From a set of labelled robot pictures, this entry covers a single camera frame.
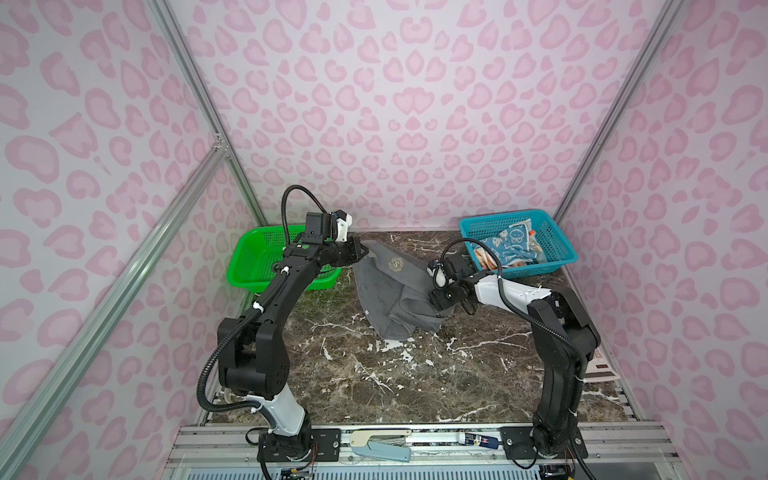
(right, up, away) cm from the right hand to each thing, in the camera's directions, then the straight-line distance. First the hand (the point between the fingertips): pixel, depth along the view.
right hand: (442, 292), depth 97 cm
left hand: (-23, +15, -12) cm, 30 cm away
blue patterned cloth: (+28, +16, +13) cm, 35 cm away
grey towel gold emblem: (-15, 0, -1) cm, 15 cm away
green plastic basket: (-66, +13, +10) cm, 68 cm away
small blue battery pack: (+5, -33, -25) cm, 42 cm away
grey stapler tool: (-17, -33, -26) cm, 45 cm away
